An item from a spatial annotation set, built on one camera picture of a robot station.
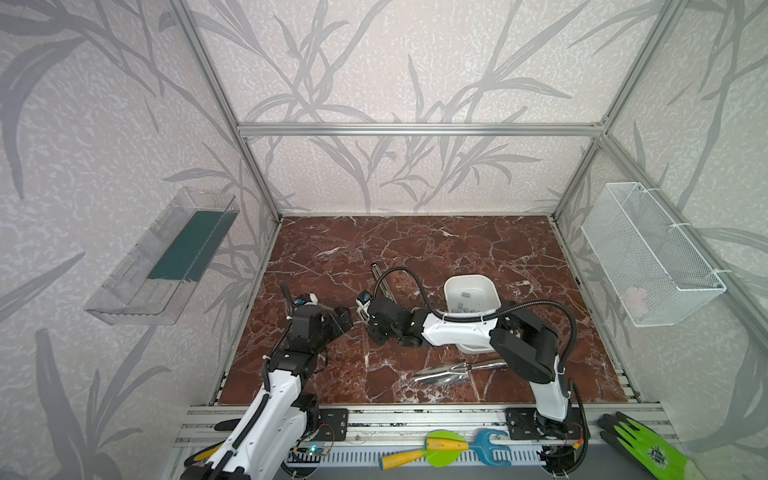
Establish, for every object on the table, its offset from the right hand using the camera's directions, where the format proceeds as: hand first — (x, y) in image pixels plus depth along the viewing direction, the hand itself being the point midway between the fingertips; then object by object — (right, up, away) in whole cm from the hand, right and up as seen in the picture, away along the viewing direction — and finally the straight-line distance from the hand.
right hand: (370, 312), depth 89 cm
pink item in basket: (+68, +7, -16) cm, 70 cm away
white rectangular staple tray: (+31, +4, +7) cm, 32 cm away
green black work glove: (+68, -27, -20) cm, 76 cm away
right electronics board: (+46, -29, -20) cm, 59 cm away
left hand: (-7, +3, -4) cm, 8 cm away
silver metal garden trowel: (+24, -14, -8) cm, 29 cm away
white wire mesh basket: (+64, +14, -27) cm, 71 cm away
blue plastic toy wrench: (+29, -26, -21) cm, 44 cm away
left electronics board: (-11, -28, -18) cm, 35 cm away
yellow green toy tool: (+19, -26, -21) cm, 39 cm away
